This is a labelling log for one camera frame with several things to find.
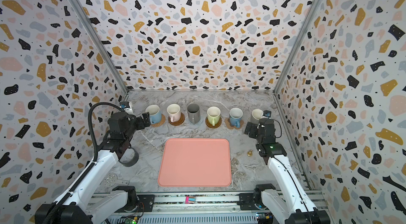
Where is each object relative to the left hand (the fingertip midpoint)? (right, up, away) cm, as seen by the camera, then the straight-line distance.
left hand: (140, 111), depth 79 cm
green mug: (+37, -3, +16) cm, 40 cm away
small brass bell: (+57, -24, +10) cm, 63 cm away
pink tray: (+27, -28, +6) cm, 39 cm away
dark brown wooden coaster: (+14, -9, +24) cm, 29 cm away
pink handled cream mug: (+11, -1, +23) cm, 26 cm away
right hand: (+60, -5, +2) cm, 60 cm away
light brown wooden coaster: (+35, -10, +22) cm, 42 cm away
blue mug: (+51, -3, +20) cm, 55 cm away
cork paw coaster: (+46, -8, +24) cm, 52 cm away
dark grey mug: (+25, -1, +16) cm, 29 cm away
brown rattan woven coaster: (+2, -9, +23) cm, 25 cm away
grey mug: (+64, -3, +19) cm, 66 cm away
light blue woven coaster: (+29, -7, +24) cm, 38 cm away
